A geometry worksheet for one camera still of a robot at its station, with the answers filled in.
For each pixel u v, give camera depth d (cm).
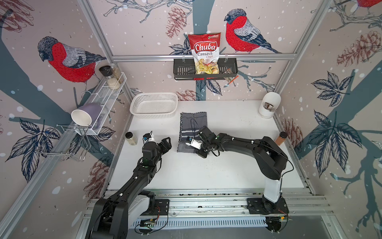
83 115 62
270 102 110
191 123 110
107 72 78
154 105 121
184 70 95
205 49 81
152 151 66
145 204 61
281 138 90
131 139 91
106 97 82
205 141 74
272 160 49
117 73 85
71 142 66
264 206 66
